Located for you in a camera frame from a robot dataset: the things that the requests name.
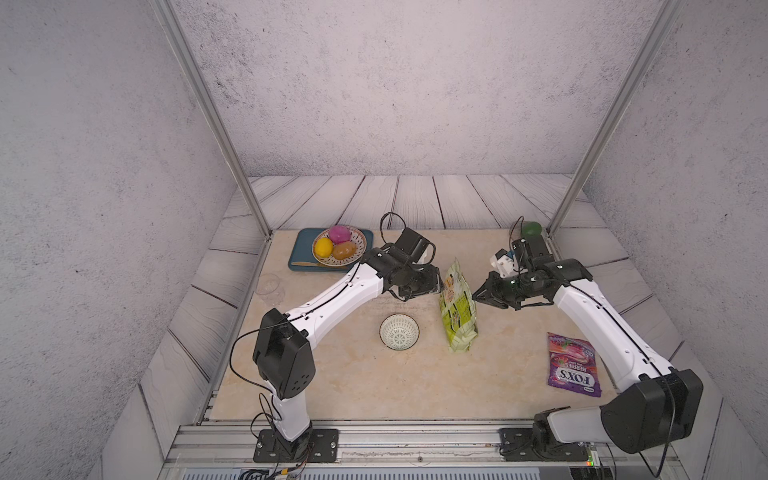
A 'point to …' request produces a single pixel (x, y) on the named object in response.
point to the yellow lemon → (323, 247)
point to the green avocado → (531, 228)
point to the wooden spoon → (313, 264)
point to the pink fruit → (339, 233)
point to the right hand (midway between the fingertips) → (477, 296)
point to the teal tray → (301, 250)
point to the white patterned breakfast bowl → (399, 331)
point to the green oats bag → (458, 310)
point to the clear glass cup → (269, 288)
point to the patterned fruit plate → (357, 237)
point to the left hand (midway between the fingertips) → (444, 290)
